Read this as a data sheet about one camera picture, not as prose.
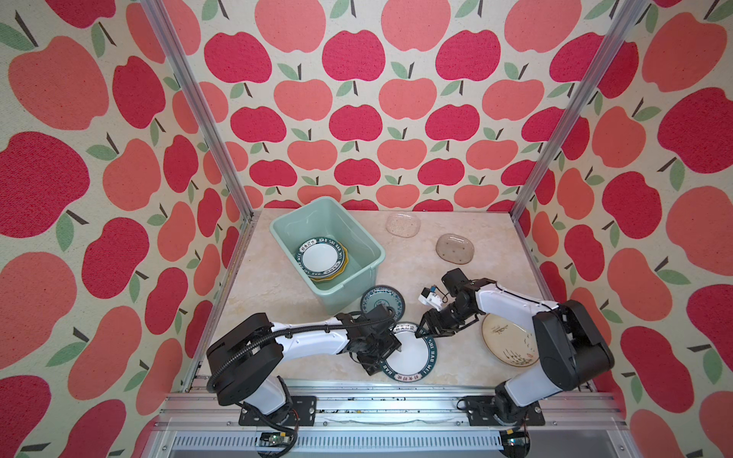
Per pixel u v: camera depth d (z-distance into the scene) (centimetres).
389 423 73
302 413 74
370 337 66
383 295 96
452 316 75
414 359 82
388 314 71
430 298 84
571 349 45
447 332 77
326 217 106
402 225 119
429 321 78
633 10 69
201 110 88
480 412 73
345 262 102
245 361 44
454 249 111
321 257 105
